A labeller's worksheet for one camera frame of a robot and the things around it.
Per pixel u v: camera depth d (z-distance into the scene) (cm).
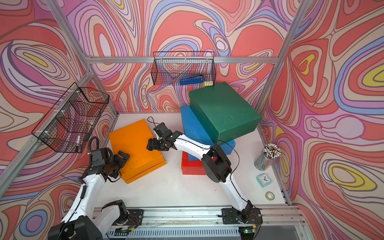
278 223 72
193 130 81
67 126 78
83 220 41
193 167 79
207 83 84
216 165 54
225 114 71
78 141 72
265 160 81
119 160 74
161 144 77
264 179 84
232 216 74
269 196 80
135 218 72
